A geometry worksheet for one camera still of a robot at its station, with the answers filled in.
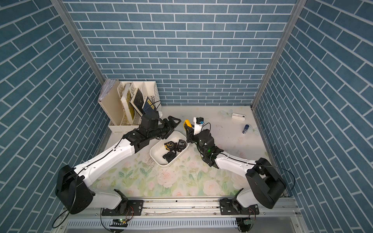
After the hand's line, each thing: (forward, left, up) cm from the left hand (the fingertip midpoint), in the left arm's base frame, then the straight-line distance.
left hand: (183, 125), depth 76 cm
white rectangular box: (+27, -42, -23) cm, 55 cm away
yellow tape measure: (+3, -3, -3) cm, 5 cm away
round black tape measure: (+2, +2, -23) cm, 24 cm away
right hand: (+3, -3, -4) cm, 6 cm away
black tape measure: (-7, +9, -22) cm, 25 cm away
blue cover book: (+28, +27, -15) cm, 42 cm away
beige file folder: (+19, +46, 0) cm, 50 cm away
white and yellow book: (+21, +37, -1) cm, 42 cm away
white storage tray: (-1, +17, -26) cm, 31 cm away
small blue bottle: (+13, -43, -17) cm, 48 cm away
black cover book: (+28, +33, -10) cm, 45 cm away
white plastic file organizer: (+39, +26, -6) cm, 47 cm away
